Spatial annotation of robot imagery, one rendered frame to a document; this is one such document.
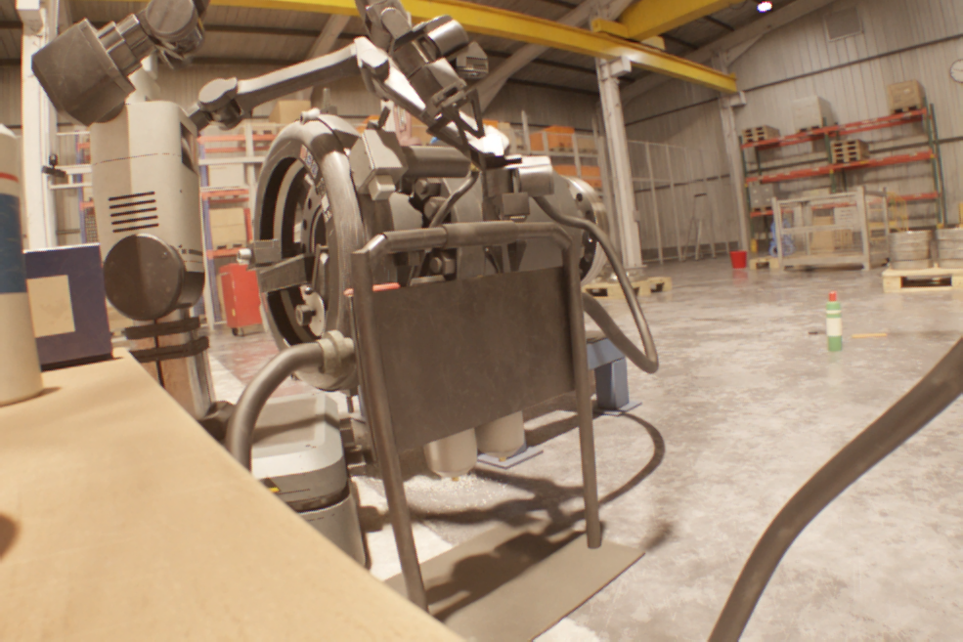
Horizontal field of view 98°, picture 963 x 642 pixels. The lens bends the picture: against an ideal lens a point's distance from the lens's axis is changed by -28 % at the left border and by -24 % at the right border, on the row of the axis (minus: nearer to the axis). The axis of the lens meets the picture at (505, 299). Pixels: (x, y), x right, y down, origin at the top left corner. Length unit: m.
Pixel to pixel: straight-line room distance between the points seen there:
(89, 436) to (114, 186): 0.84
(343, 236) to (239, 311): 5.60
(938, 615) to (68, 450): 0.90
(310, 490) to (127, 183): 0.62
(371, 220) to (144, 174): 0.49
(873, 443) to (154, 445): 0.47
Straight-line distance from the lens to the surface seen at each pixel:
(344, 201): 1.21
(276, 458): 0.89
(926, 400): 0.46
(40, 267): 0.60
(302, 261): 1.37
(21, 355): 0.41
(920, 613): 0.88
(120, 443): 0.23
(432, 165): 1.25
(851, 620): 0.85
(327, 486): 0.89
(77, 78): 0.97
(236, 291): 6.76
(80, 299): 0.60
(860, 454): 0.49
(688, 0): 13.80
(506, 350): 0.78
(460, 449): 0.76
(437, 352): 0.70
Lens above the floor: 0.52
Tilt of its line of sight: 4 degrees down
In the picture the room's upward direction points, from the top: 6 degrees counter-clockwise
